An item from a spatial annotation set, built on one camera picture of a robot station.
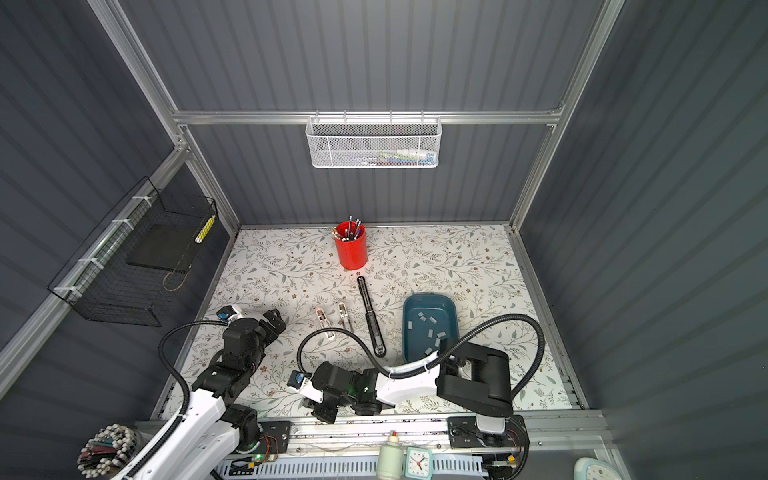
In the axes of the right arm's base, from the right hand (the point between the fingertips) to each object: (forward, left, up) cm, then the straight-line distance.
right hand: (307, 405), depth 75 cm
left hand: (+20, +13, +8) cm, 25 cm away
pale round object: (-12, -66, -2) cm, 67 cm away
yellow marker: (+38, +30, +25) cm, 54 cm away
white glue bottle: (-11, -21, +4) cm, 25 cm away
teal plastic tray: (+26, -32, -4) cm, 42 cm away
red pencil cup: (+47, -8, +9) cm, 48 cm away
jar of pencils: (-11, +36, +12) cm, 40 cm away
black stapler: (+16, -17, -2) cm, 24 cm away
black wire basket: (+18, +42, +30) cm, 55 cm away
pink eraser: (+24, 0, -1) cm, 24 cm away
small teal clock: (-12, -28, -2) cm, 30 cm away
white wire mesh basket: (+97, -14, +17) cm, 99 cm away
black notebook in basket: (+32, +37, +26) cm, 56 cm away
